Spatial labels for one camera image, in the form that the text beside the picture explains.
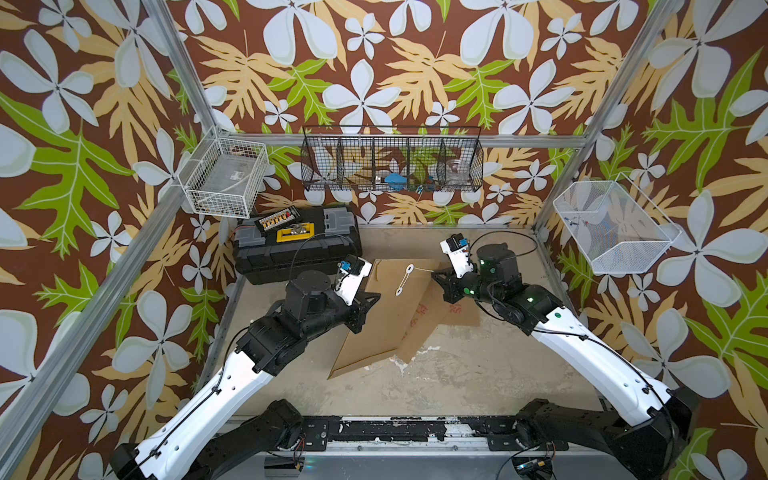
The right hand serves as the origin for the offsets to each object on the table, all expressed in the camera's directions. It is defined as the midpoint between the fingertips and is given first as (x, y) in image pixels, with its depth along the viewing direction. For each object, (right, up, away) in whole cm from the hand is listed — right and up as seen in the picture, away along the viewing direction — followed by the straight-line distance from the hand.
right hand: (430, 273), depth 73 cm
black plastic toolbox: (-33, +9, +20) cm, 39 cm away
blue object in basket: (-8, +28, +20) cm, 36 cm away
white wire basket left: (-59, +27, +12) cm, 66 cm away
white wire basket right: (+54, +12, +10) cm, 56 cm away
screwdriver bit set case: (-47, +16, +22) cm, 54 cm away
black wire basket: (-9, +37, +26) cm, 46 cm away
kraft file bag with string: (-7, -2, -4) cm, 9 cm away
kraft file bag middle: (+1, -17, +20) cm, 26 cm away
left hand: (-13, -4, -9) cm, 16 cm away
